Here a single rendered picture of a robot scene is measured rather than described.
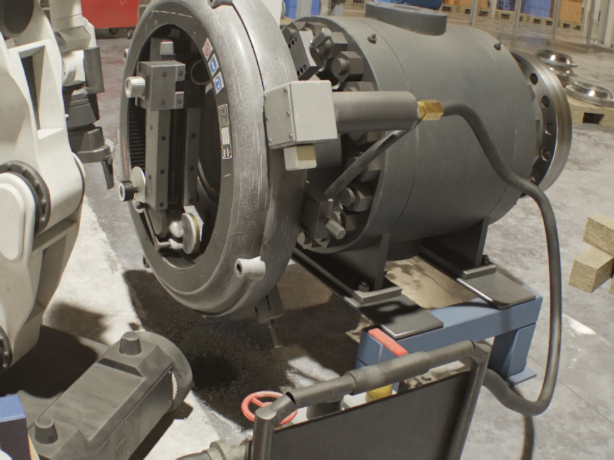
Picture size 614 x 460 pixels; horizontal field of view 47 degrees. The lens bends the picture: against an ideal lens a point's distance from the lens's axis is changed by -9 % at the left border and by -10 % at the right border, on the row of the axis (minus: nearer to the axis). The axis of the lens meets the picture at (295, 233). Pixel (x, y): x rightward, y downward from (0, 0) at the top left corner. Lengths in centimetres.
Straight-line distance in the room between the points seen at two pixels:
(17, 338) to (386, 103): 83
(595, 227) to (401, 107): 164
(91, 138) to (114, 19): 554
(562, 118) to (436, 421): 121
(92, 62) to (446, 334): 100
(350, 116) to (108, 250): 143
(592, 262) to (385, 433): 181
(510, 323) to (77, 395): 109
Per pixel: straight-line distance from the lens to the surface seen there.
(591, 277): 275
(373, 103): 137
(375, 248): 179
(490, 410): 197
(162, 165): 169
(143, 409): 158
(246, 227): 139
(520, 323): 201
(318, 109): 128
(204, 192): 181
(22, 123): 129
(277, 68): 138
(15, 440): 84
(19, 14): 133
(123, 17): 707
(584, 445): 194
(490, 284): 201
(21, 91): 127
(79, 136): 153
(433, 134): 169
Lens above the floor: 108
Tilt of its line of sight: 23 degrees down
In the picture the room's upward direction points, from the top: 6 degrees clockwise
